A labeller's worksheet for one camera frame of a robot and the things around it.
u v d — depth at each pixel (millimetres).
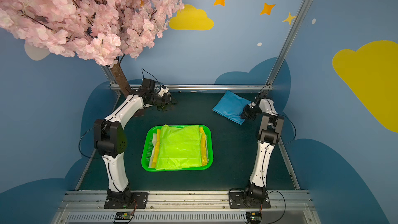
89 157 930
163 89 876
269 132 659
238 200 747
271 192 689
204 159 794
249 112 974
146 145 835
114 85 1151
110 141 532
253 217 729
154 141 890
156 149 853
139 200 749
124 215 717
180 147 805
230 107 1111
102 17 546
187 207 736
